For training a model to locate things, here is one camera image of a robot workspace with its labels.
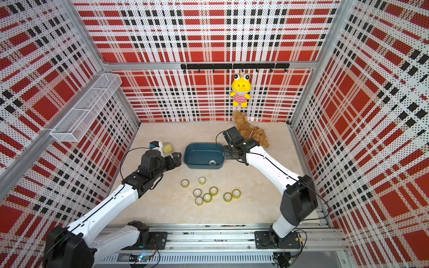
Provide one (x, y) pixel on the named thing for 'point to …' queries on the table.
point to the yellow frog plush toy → (241, 86)
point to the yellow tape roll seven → (227, 197)
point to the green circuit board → (143, 258)
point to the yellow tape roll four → (213, 191)
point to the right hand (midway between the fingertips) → (232, 152)
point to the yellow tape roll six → (207, 198)
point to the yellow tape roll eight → (236, 194)
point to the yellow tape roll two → (202, 180)
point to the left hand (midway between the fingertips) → (176, 156)
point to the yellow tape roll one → (185, 183)
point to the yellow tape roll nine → (212, 162)
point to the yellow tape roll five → (199, 201)
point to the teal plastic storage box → (204, 156)
